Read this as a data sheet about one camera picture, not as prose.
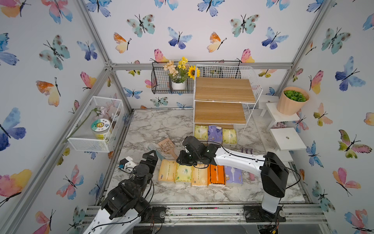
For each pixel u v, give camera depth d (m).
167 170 0.84
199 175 0.83
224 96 0.71
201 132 0.99
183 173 0.83
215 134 0.99
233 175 0.81
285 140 0.85
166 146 0.99
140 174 0.49
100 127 0.65
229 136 0.98
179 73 0.86
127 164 0.62
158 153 0.97
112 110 0.79
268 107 0.92
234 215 0.75
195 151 0.61
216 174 0.79
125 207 0.47
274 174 0.45
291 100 0.78
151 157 0.63
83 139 0.65
